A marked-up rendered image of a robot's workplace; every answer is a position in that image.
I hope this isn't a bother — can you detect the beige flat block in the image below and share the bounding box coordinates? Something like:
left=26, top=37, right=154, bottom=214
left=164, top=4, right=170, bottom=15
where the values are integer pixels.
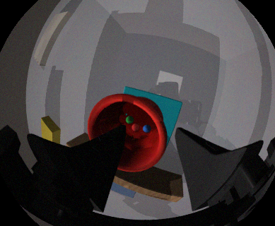
left=34, top=11, right=73, bottom=66

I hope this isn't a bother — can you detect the red cup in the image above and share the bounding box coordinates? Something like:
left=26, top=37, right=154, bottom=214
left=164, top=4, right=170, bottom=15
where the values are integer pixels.
left=87, top=93, right=168, bottom=172

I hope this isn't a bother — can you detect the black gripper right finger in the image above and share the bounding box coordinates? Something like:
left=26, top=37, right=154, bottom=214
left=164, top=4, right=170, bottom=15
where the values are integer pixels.
left=175, top=127, right=263, bottom=210

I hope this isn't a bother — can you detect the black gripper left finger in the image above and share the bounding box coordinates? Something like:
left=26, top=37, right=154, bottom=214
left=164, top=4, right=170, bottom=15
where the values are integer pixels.
left=27, top=125, right=127, bottom=212

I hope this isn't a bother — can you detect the green marble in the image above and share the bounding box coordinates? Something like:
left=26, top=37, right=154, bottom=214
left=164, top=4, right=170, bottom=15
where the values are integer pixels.
left=126, top=116, right=134, bottom=124

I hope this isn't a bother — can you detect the blue marble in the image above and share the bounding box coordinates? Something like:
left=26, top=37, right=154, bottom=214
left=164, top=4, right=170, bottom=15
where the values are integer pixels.
left=143, top=124, right=151, bottom=133

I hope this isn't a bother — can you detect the red marble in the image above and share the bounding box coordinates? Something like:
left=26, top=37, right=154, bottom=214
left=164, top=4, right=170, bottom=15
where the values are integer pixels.
left=131, top=124, right=139, bottom=132

